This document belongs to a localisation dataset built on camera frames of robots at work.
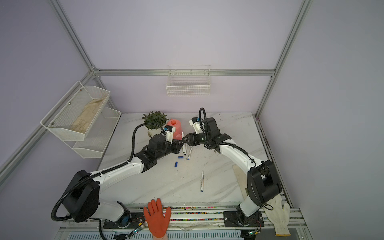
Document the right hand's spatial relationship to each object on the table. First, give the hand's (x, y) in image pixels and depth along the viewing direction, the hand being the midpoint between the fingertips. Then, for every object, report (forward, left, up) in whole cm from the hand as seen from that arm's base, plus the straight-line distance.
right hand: (184, 138), depth 81 cm
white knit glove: (-33, -49, -22) cm, 63 cm away
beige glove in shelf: (+9, +53, +10) cm, 54 cm away
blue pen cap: (0, +4, -20) cm, 20 cm away
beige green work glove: (-13, -34, -22) cm, 43 cm away
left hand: (-1, 0, -2) cm, 2 cm away
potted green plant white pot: (+18, +18, -2) cm, 25 cm away
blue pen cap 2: (-5, +7, -20) cm, 22 cm away
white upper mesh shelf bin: (+5, +58, +11) cm, 59 cm away
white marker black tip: (+3, +1, -20) cm, 20 cm away
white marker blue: (-1, -1, -20) cm, 20 cm away
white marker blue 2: (-3, +1, -3) cm, 4 cm away
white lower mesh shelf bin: (+3, +56, -8) cm, 57 cm away
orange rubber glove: (-37, +12, -20) cm, 44 cm away
